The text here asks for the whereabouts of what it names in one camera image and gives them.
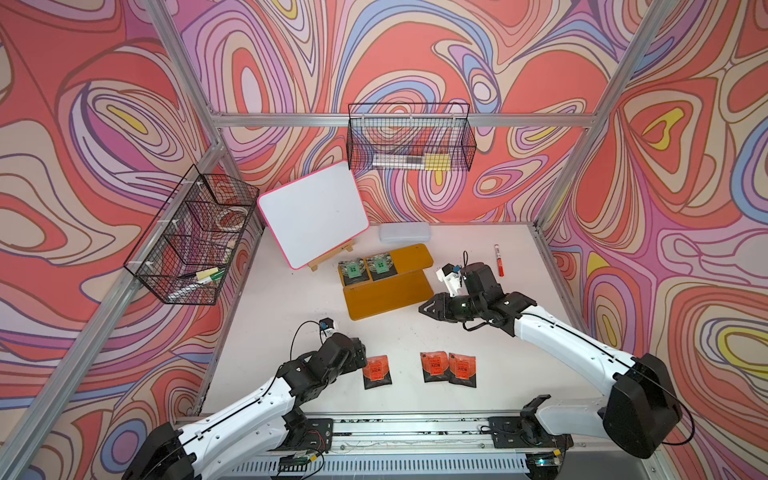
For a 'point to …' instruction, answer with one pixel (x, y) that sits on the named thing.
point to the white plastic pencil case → (404, 232)
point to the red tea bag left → (376, 372)
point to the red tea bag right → (462, 370)
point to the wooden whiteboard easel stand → (348, 246)
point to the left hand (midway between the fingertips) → (357, 354)
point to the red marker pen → (499, 261)
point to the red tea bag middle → (435, 366)
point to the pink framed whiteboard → (315, 214)
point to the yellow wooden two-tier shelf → (410, 286)
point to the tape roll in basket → (225, 226)
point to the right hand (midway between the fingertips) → (426, 318)
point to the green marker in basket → (209, 275)
